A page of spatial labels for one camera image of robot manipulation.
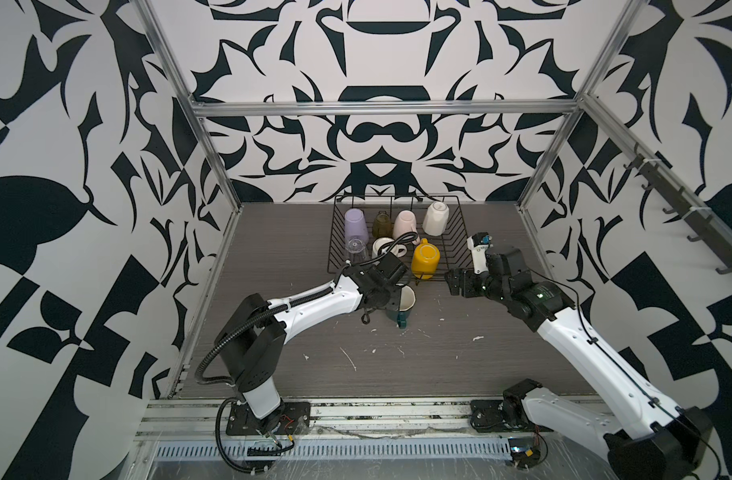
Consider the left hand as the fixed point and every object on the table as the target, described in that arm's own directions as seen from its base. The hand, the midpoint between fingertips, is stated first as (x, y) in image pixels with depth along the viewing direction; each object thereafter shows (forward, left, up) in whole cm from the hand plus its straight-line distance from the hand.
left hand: (395, 293), depth 84 cm
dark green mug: (-2, -3, 0) cm, 4 cm away
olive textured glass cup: (+28, +1, -4) cm, 29 cm away
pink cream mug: (+26, -6, +1) cm, 26 cm away
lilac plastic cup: (+24, +11, +3) cm, 26 cm away
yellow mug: (+11, -10, 0) cm, 15 cm away
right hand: (+1, -16, +10) cm, 19 cm away
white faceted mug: (+28, -16, 0) cm, 32 cm away
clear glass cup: (+16, +10, -1) cm, 19 cm away
